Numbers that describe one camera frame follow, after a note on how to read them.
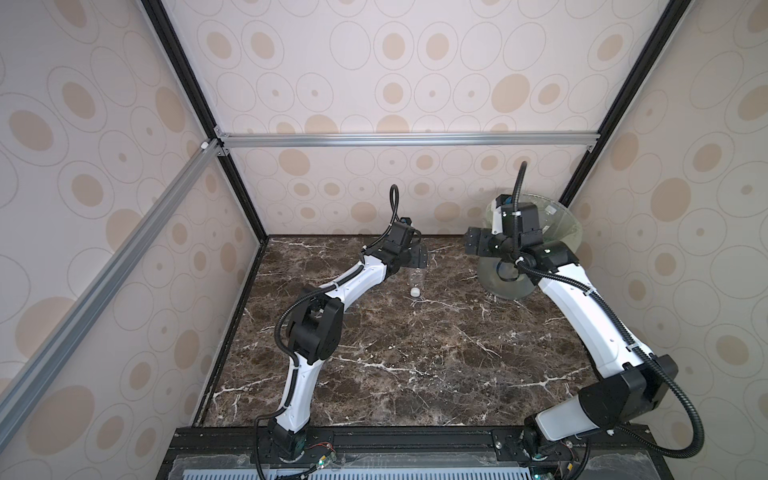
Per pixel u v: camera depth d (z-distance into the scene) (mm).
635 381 397
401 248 749
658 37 714
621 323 439
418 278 1054
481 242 688
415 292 1023
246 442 729
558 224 922
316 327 546
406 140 897
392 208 796
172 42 714
